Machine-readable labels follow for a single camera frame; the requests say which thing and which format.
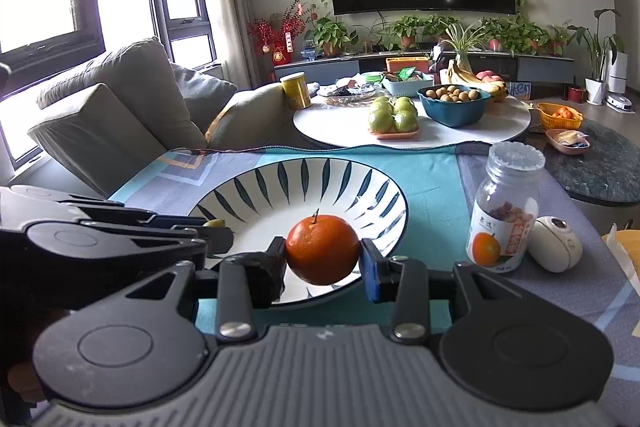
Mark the dark marble round table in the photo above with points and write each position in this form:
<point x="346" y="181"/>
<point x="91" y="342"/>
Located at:
<point x="606" y="174"/>

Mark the red flower decoration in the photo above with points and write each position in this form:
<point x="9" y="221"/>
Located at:
<point x="275" y="35"/>

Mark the banana bunch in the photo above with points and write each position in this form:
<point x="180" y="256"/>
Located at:
<point x="495" y="88"/>

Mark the white bowl with blue stripes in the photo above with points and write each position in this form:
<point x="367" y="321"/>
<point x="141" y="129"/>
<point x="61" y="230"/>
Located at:
<point x="269" y="200"/>

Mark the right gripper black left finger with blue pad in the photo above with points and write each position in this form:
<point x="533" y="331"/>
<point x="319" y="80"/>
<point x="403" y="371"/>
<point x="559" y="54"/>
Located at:
<point x="140" y="344"/>

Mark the large orange mandarin with stem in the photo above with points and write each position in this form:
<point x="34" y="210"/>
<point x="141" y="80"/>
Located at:
<point x="322" y="249"/>

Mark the green apples on tray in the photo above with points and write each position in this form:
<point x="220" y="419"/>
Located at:
<point x="393" y="117"/>

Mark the orange basket of mandarins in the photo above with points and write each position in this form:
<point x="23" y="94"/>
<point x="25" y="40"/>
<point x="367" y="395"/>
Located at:
<point x="559" y="116"/>

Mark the grey sofa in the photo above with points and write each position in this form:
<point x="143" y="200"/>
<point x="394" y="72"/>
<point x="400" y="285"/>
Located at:
<point x="107" y="119"/>

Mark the blue grey patterned tablecloth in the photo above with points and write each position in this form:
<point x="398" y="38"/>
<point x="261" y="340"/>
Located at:
<point x="440" y="186"/>

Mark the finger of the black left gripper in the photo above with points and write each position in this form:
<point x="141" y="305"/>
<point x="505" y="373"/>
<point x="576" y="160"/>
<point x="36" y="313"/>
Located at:
<point x="219" y="239"/>

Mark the yellow can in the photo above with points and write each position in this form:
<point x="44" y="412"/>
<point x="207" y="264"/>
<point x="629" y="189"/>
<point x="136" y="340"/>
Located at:
<point x="296" y="90"/>

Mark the tall potted plant white pot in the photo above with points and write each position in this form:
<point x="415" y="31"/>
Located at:
<point x="602" y="50"/>

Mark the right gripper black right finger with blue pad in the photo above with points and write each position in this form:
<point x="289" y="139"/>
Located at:
<point x="494" y="339"/>

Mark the pink dish with snacks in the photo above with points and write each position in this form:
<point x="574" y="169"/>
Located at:
<point x="568" y="142"/>

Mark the clear candy jar orange label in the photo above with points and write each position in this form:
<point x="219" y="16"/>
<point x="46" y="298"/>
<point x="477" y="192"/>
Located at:
<point x="505" y="207"/>

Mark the white oval gadget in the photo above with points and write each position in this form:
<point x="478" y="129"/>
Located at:
<point x="554" y="245"/>

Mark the blue bowl of longans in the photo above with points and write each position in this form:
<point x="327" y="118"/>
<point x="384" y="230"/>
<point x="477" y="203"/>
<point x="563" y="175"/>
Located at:
<point x="454" y="106"/>

